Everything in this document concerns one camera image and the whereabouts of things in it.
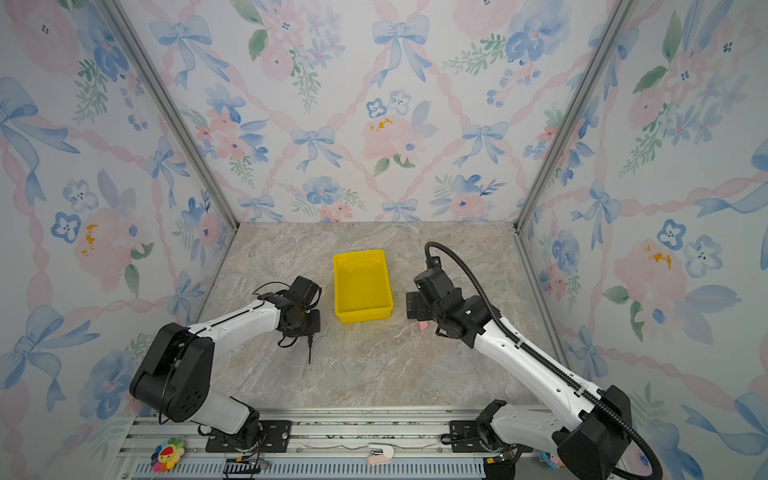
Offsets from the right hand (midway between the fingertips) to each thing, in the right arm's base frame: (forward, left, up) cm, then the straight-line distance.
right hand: (426, 295), depth 79 cm
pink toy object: (0, -1, -17) cm, 17 cm away
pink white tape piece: (-33, +12, -17) cm, 39 cm away
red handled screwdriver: (-6, +33, -16) cm, 37 cm away
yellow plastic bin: (+13, +19, -17) cm, 29 cm away
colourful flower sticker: (-35, +62, -16) cm, 72 cm away
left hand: (-1, +32, -16) cm, 36 cm away
